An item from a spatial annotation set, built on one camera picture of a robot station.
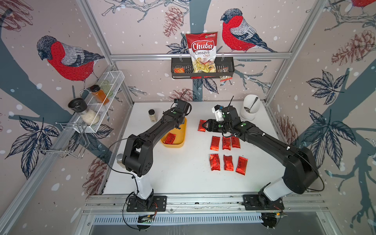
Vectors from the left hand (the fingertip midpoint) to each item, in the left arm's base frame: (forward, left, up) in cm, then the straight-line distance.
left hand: (178, 114), depth 92 cm
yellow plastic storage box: (-7, -1, -17) cm, 18 cm away
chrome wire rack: (-29, +43, +19) cm, 55 cm away
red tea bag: (-10, +6, -14) cm, 18 cm away
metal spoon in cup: (+15, -52, -12) cm, 56 cm away
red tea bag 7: (-28, -38, -16) cm, 50 cm away
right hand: (-10, -16, +3) cm, 20 cm away
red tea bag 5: (-26, -23, -14) cm, 37 cm away
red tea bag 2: (-12, -25, -17) cm, 33 cm away
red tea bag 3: (-13, -32, -15) cm, 37 cm away
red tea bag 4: (-12, -38, -15) cm, 42 cm away
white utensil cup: (+14, -52, -5) cm, 54 cm away
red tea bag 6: (-26, -31, -14) cm, 43 cm away
